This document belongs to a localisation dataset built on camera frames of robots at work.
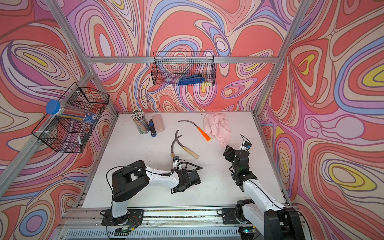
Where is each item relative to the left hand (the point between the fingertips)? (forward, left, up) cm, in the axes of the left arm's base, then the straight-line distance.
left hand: (180, 172), depth 91 cm
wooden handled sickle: (+11, +6, +3) cm, 13 cm away
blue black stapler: (+30, +22, +4) cm, 37 cm away
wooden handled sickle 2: (+15, -4, +2) cm, 15 cm away
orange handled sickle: (+25, -17, +3) cm, 31 cm away
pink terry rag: (+33, -26, +6) cm, 42 cm away
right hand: (+8, -30, +11) cm, 33 cm away
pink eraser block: (+36, +19, +4) cm, 41 cm away
